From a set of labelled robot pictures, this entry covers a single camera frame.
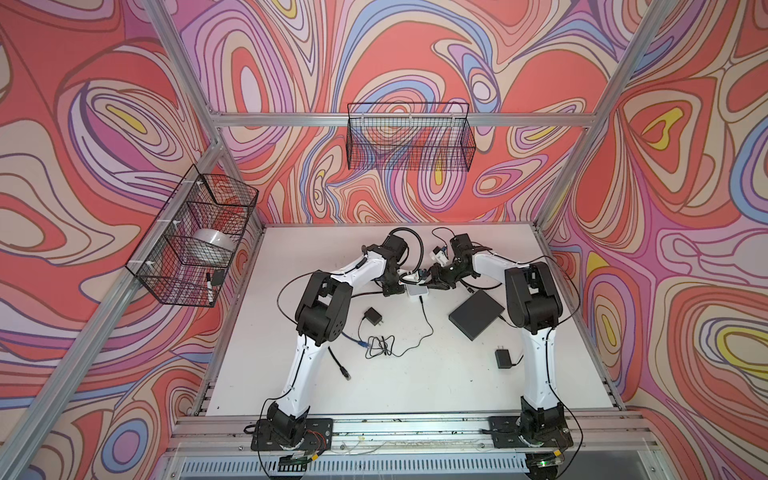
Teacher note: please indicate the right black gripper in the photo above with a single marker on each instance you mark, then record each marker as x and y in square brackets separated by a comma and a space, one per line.
[442, 284]

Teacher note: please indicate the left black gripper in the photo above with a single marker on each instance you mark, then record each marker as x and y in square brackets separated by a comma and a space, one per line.
[389, 292]

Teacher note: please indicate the black power adapter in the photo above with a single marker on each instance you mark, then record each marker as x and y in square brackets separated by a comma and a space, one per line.
[505, 360]
[383, 346]

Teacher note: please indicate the white small network switch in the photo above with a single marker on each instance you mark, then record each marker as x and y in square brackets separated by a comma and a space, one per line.
[417, 291]

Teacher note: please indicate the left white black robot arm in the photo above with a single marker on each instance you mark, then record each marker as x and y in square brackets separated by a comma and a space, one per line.
[321, 316]

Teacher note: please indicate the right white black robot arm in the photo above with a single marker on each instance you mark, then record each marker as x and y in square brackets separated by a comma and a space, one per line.
[534, 305]

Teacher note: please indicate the white roll in basket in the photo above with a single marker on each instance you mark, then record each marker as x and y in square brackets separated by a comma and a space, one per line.
[215, 238]

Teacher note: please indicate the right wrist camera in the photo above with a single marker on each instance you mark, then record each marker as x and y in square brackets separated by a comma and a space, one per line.
[440, 256]

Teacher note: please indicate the back black wire basket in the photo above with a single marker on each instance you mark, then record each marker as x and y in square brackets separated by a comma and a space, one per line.
[409, 136]

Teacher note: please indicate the black wire basket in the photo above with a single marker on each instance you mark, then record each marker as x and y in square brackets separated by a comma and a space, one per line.
[177, 269]
[409, 136]

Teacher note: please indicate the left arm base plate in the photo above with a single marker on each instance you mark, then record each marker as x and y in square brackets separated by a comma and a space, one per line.
[309, 435]

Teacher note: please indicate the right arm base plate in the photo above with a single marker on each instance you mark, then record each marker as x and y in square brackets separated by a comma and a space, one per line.
[515, 432]

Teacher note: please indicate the left black wire basket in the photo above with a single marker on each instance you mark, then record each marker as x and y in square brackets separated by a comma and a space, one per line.
[177, 269]

